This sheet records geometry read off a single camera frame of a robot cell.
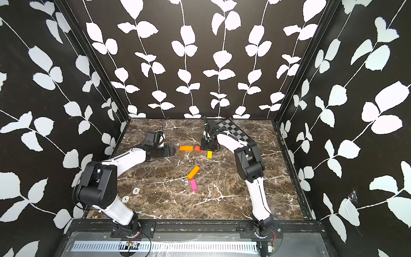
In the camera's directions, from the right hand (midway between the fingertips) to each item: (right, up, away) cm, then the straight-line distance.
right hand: (200, 146), depth 99 cm
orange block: (-10, -2, +5) cm, 11 cm away
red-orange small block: (-2, -2, +4) cm, 5 cm away
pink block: (-3, -21, -11) cm, 24 cm away
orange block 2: (-4, -15, -7) cm, 17 cm away
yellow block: (+6, -6, 0) cm, 8 cm away
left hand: (-18, -1, -5) cm, 19 cm away
